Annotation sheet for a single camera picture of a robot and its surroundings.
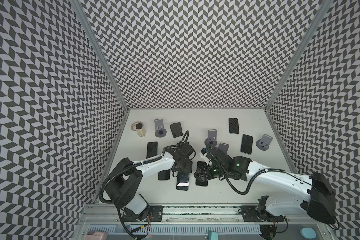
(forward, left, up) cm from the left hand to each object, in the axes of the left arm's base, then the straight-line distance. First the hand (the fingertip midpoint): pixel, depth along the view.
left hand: (185, 169), depth 86 cm
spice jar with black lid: (+25, +30, +9) cm, 40 cm away
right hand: (-8, -8, +8) cm, 14 cm away
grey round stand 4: (+15, -49, +3) cm, 52 cm away
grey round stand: (+28, +18, -2) cm, 34 cm away
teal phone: (+30, -34, +2) cm, 45 cm away
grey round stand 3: (+12, -24, +4) cm, 27 cm away
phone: (-6, -7, -2) cm, 10 cm away
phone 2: (+17, -40, 0) cm, 43 cm away
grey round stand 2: (+18, -17, +2) cm, 24 cm away
